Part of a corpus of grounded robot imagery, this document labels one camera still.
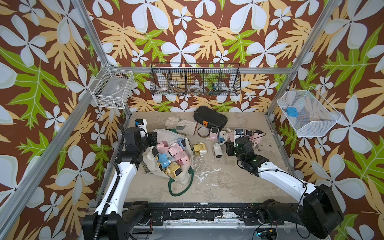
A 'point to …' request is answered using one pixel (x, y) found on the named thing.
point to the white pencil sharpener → (217, 150)
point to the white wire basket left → (112, 89)
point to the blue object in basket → (292, 111)
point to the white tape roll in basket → (195, 88)
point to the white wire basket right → (308, 113)
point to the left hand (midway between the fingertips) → (157, 131)
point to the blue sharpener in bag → (162, 158)
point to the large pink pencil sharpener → (182, 158)
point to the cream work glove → (182, 126)
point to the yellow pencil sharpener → (175, 169)
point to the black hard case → (209, 117)
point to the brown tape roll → (203, 131)
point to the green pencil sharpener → (228, 130)
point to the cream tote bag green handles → (171, 142)
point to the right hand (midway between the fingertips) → (229, 141)
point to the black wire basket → (195, 79)
